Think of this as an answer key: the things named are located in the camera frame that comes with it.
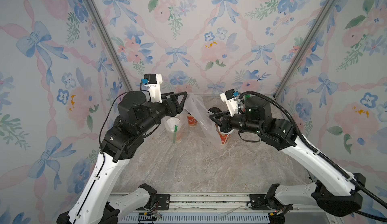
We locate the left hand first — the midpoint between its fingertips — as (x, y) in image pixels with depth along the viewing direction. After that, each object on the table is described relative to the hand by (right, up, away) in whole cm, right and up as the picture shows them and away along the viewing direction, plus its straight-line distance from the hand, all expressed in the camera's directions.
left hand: (181, 92), depth 54 cm
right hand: (+11, -9, +6) cm, 15 cm away
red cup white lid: (+21, -21, +30) cm, 42 cm away
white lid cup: (-7, -14, +28) cm, 32 cm away
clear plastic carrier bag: (-2, -10, +28) cm, 29 cm away
